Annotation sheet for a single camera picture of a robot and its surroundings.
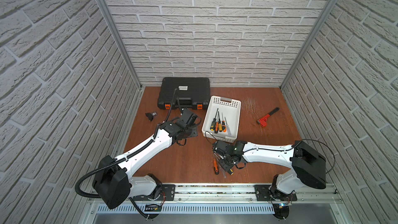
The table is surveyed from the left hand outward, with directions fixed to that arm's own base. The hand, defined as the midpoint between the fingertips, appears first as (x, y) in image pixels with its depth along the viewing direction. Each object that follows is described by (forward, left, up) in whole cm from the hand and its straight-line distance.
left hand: (194, 127), depth 82 cm
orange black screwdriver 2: (+9, -14, -12) cm, 20 cm away
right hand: (-15, -16, -12) cm, 26 cm away
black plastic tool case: (+32, +11, -7) cm, 35 cm away
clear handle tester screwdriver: (+6, -21, -12) cm, 25 cm away
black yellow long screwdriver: (+7, -11, -11) cm, 17 cm away
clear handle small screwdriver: (-20, -14, -11) cm, 27 cm away
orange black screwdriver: (+6, -18, -11) cm, 22 cm away
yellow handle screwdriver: (+9, -16, -12) cm, 22 cm away
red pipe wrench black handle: (+10, -45, -12) cm, 48 cm away
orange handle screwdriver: (-17, -11, -12) cm, 24 cm away
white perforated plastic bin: (+13, -18, -13) cm, 25 cm away
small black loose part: (+17, +29, -13) cm, 36 cm away
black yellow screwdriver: (-20, -19, -12) cm, 30 cm away
